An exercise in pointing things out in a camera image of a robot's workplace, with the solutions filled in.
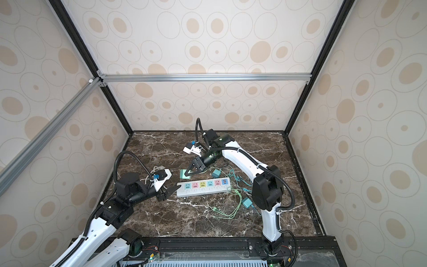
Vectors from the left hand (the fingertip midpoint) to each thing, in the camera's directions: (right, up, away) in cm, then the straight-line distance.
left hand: (179, 179), depth 70 cm
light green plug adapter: (+1, +2, +1) cm, 3 cm away
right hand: (+6, +2, +5) cm, 8 cm away
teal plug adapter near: (+31, -15, +15) cm, 38 cm away
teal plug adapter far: (+15, -2, +27) cm, 31 cm away
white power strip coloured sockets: (+9, -8, +20) cm, 23 cm away
